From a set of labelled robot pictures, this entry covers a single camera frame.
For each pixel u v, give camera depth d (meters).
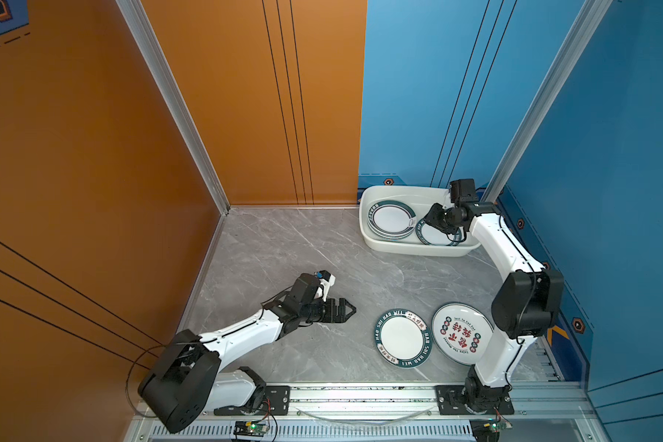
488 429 0.70
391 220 1.12
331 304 0.73
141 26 0.71
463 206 0.68
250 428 0.71
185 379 0.41
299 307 0.66
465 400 0.71
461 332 0.85
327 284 0.79
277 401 0.73
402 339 0.83
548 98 0.85
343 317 0.73
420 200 1.23
